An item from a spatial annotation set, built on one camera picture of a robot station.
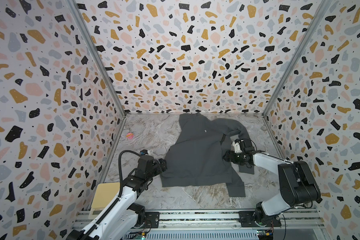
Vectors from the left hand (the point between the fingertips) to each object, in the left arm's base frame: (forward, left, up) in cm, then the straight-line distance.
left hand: (161, 161), depth 83 cm
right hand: (+7, -39, -7) cm, 40 cm away
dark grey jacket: (+6, -21, -10) cm, 24 cm away
